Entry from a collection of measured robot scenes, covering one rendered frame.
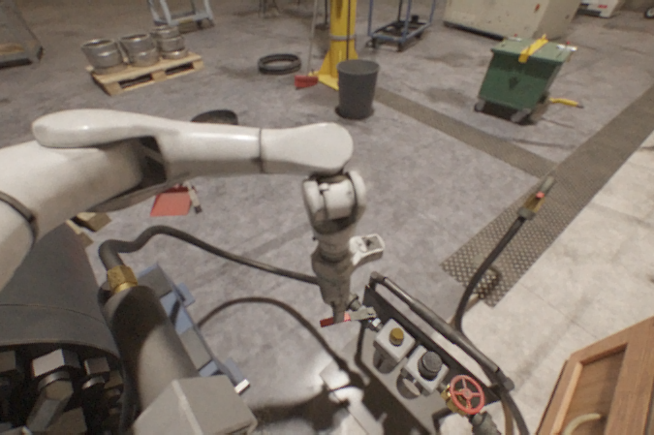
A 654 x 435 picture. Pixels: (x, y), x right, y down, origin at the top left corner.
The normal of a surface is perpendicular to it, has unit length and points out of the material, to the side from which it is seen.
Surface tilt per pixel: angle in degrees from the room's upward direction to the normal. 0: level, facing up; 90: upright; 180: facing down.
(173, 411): 23
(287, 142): 42
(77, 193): 98
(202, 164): 87
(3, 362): 49
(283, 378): 0
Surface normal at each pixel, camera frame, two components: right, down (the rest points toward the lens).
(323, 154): 0.05, -0.01
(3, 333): 0.58, -0.81
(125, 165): 0.97, 0.18
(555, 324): -0.02, -0.69
